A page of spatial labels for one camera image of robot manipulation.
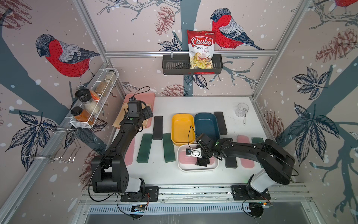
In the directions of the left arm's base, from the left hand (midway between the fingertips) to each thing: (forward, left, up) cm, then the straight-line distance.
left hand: (145, 108), depth 87 cm
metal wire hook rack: (-32, +29, +16) cm, 46 cm away
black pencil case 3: (-28, -54, -19) cm, 63 cm away
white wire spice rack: (-5, +20, +13) cm, 25 cm away
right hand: (-23, -33, -19) cm, 44 cm away
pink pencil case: (-28, -27, -16) cm, 42 cm away
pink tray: (+26, +6, -19) cm, 32 cm away
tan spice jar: (+3, +22, +15) cm, 27 cm away
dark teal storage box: (+1, -42, -19) cm, 46 cm away
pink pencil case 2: (-23, +11, -20) cm, 32 cm away
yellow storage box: (-3, -24, -20) cm, 31 cm away
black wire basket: (+38, -23, +6) cm, 45 cm away
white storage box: (-31, -32, -18) cm, 48 cm away
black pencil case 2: (+1, -53, -17) cm, 55 cm away
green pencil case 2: (-18, -15, -19) cm, 30 cm away
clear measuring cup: (+12, -71, -17) cm, 74 cm away
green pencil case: (-21, +1, -19) cm, 28 cm away
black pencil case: (-3, -5, -20) cm, 21 cm away
